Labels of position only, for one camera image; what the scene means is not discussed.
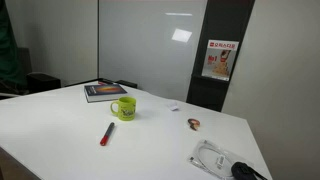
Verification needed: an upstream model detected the red capped black marker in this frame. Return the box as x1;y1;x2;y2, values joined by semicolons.
99;121;116;147

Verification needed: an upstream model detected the brown tape roll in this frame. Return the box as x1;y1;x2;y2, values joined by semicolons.
187;117;201;132

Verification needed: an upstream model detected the dark blue hardcover book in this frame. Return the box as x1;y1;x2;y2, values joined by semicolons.
83;83;128;104

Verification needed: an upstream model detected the green cloth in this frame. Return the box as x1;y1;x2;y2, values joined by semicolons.
0;0;28;91

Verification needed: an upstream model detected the black brochure rack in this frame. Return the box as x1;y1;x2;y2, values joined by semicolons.
185;0;256;113

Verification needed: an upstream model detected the red and black marker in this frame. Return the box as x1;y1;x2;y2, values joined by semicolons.
97;78;116;86

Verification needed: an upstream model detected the white glass board panel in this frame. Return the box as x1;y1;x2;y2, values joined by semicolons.
98;0;208;103

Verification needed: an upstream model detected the small white paper piece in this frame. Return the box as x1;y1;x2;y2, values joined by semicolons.
166;100;180;112

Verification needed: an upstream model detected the white cable in plastic bag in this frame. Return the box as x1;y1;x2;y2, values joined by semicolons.
187;139;254;180

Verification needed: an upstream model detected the black box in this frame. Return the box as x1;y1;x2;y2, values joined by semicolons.
26;72;62;94

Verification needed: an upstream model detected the black strap bundle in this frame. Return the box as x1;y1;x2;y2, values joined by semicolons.
230;161;269;180

